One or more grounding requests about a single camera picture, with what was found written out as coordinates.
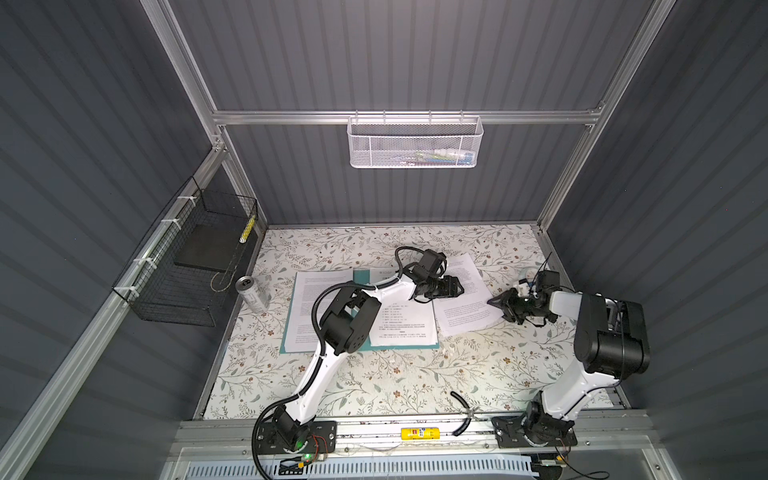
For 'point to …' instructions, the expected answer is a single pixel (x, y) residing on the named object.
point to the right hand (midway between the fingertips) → (496, 306)
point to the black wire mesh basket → (186, 268)
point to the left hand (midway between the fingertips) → (459, 291)
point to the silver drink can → (253, 297)
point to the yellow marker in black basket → (247, 230)
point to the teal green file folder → (360, 276)
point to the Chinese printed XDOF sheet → (406, 322)
